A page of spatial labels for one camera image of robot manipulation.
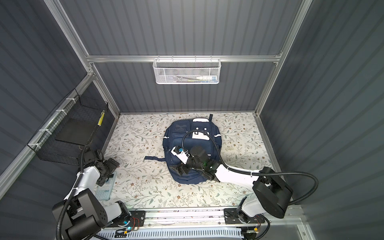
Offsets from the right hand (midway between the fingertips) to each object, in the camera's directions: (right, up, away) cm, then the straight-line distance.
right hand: (175, 160), depth 78 cm
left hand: (-40, -8, +6) cm, 41 cm away
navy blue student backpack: (-3, +12, +13) cm, 18 cm away
